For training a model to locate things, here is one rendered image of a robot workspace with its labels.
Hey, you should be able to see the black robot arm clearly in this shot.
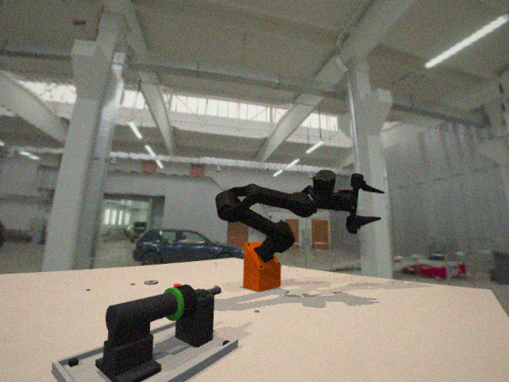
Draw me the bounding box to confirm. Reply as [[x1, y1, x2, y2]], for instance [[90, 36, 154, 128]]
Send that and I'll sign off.
[[215, 170, 336, 263]]

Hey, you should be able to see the green spacer ring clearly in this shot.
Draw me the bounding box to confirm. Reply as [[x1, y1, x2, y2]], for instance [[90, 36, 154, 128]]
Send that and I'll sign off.
[[164, 287, 185, 321]]

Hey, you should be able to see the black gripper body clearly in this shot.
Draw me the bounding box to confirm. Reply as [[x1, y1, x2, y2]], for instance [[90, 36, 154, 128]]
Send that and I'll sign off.
[[332, 173, 364, 234]]

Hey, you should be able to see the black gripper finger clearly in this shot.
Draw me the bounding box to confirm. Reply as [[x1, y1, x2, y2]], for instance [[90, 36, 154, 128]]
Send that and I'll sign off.
[[356, 216, 381, 228], [362, 181, 384, 193]]

